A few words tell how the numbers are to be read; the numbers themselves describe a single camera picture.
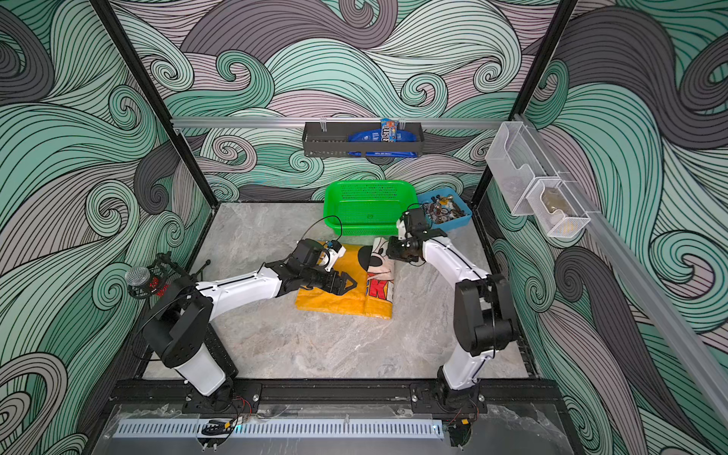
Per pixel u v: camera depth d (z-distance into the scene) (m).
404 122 0.93
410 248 0.67
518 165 0.77
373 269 0.95
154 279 0.72
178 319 0.48
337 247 0.80
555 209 0.64
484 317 0.46
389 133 0.90
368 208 1.21
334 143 0.95
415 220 0.72
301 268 0.70
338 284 0.76
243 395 0.73
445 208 1.18
